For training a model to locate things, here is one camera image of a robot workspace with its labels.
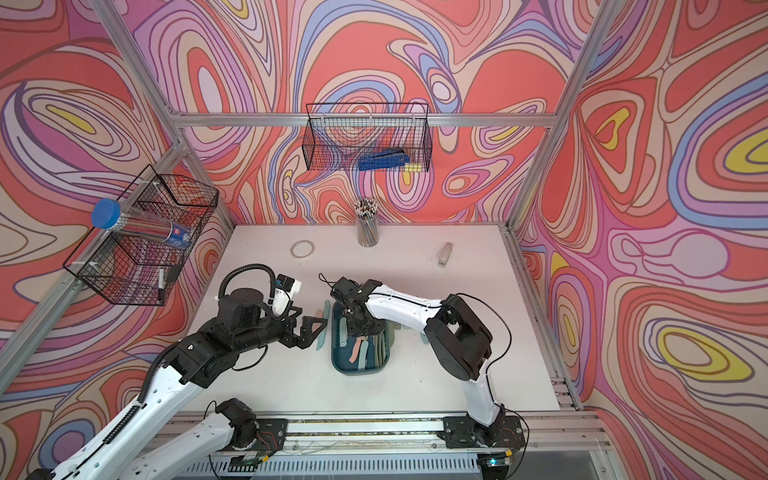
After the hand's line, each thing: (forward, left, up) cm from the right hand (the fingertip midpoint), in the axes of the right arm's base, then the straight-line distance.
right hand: (365, 338), depth 87 cm
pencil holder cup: (+38, -1, +13) cm, 40 cm away
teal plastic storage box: (-4, +4, -2) cm, 6 cm away
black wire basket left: (+8, +56, +28) cm, 63 cm away
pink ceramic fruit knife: (-5, +4, -2) cm, 7 cm away
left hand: (-3, +10, +20) cm, 23 cm away
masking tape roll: (+37, +25, 0) cm, 44 cm away
